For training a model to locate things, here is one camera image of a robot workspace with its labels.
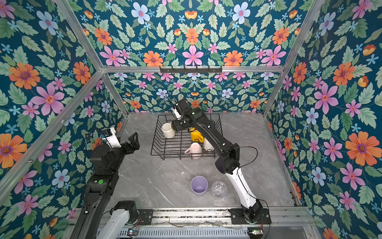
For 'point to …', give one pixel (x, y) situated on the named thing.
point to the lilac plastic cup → (199, 184)
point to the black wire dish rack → (170, 144)
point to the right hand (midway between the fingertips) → (182, 121)
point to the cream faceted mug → (207, 146)
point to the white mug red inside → (167, 131)
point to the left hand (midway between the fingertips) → (129, 134)
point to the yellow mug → (196, 135)
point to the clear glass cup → (219, 189)
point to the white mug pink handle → (195, 150)
